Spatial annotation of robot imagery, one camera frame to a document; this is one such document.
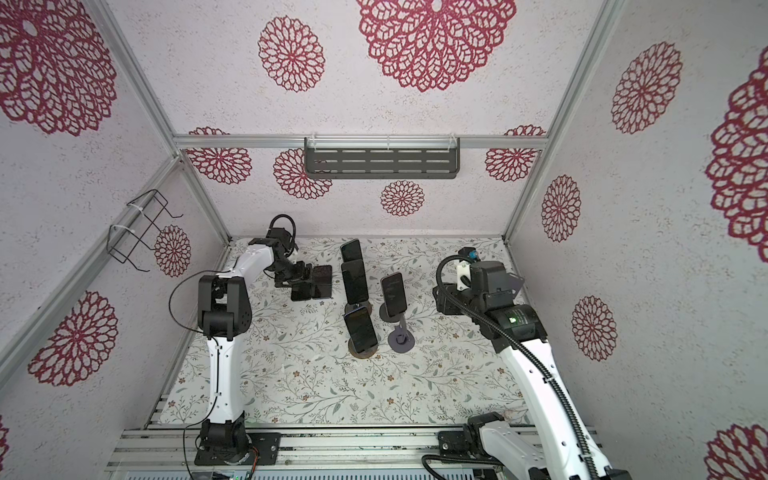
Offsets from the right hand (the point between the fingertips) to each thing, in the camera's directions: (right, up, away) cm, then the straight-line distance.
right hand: (445, 285), depth 72 cm
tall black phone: (-23, 0, +20) cm, 31 cm away
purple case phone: (-12, -4, +18) cm, 22 cm away
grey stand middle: (-14, -11, +21) cm, 28 cm away
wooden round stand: (-21, -21, +14) cm, 32 cm away
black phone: (-26, +10, +27) cm, 39 cm away
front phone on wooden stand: (-21, -12, +8) cm, 26 cm away
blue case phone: (-38, -1, +38) cm, 53 cm away
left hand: (-43, -2, +34) cm, 55 cm away
